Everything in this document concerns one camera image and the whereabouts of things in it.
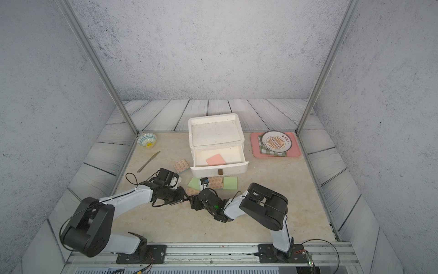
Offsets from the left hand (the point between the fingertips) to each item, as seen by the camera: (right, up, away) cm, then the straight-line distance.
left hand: (189, 199), depth 87 cm
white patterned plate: (+52, +30, +27) cm, 66 cm away
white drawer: (+22, +22, +1) cm, 31 cm away
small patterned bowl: (-34, +30, +28) cm, 53 cm away
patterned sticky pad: (-8, +15, +15) cm, 22 cm away
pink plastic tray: (+37, +25, +25) cm, 51 cm away
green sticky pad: (+1, +6, +6) cm, 9 cm away
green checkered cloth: (+43, +24, +21) cm, 53 cm away
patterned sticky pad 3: (-1, +2, +4) cm, 5 cm away
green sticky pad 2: (+21, +6, +9) cm, 23 cm away
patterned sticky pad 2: (+13, +7, +9) cm, 17 cm away
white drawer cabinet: (+15, +34, +2) cm, 37 cm away
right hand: (+2, 0, 0) cm, 2 cm away
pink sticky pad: (+13, +20, 0) cm, 24 cm away
